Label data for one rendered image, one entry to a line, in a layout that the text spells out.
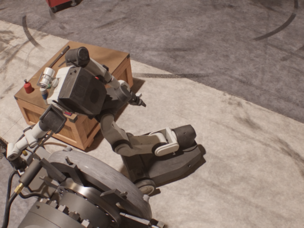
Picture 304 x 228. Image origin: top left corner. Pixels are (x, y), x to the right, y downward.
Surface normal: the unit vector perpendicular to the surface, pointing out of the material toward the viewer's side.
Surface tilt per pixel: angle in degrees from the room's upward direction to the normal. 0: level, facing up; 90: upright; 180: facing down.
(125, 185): 42
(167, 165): 0
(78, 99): 66
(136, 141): 20
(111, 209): 58
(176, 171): 90
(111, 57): 0
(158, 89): 0
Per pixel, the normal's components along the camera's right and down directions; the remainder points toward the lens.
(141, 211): 0.48, 0.39
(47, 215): -0.18, -0.73
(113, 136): 0.35, 0.66
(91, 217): 0.54, -0.29
